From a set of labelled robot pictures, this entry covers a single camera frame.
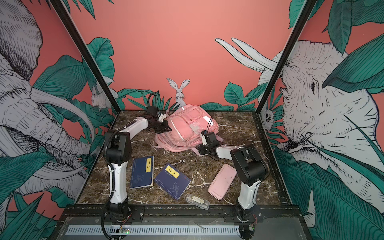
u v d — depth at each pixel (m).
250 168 0.50
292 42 0.80
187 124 1.07
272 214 0.77
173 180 0.84
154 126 0.87
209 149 0.76
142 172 0.87
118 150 0.58
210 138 0.78
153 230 0.70
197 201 0.78
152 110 0.87
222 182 0.85
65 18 0.73
